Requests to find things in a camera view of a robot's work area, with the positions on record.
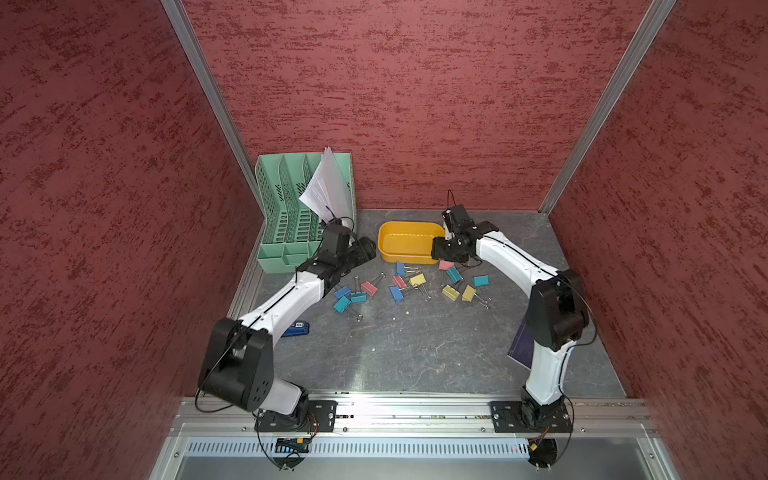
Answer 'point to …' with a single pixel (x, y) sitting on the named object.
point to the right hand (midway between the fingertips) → (441, 256)
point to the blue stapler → (298, 328)
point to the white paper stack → (329, 191)
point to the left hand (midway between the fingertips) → (366, 252)
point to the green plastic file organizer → (291, 227)
